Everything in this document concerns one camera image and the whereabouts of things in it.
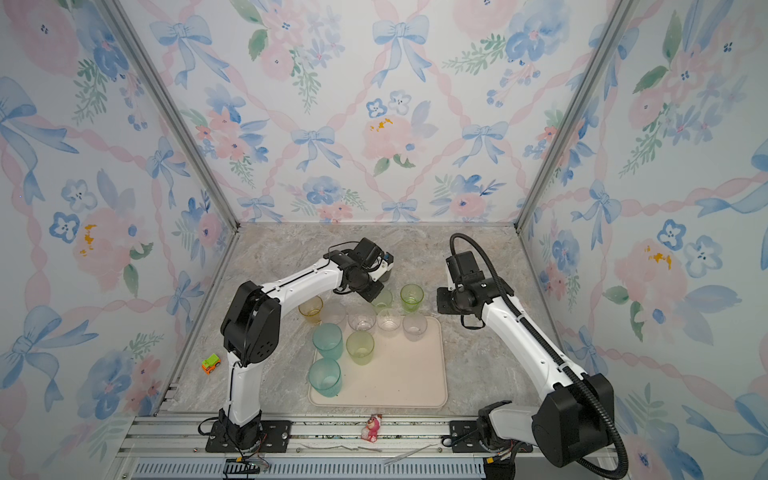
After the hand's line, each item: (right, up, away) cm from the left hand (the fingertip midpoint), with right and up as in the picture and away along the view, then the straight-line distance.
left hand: (377, 287), depth 93 cm
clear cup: (+3, -11, -1) cm, 11 cm away
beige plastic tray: (+7, -23, -9) cm, 26 cm away
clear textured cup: (-13, -7, -6) cm, 15 cm away
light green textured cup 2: (+2, -3, -9) cm, 10 cm away
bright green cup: (+11, -3, +4) cm, 12 cm away
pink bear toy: (-1, -33, -20) cm, 39 cm away
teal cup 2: (-13, -13, -10) cm, 21 cm away
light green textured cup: (-5, -16, -6) cm, 18 cm away
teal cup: (-14, -23, -13) cm, 29 cm away
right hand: (+19, -2, -10) cm, 22 cm away
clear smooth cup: (-5, -9, -3) cm, 10 cm away
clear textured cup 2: (+11, -12, -2) cm, 16 cm away
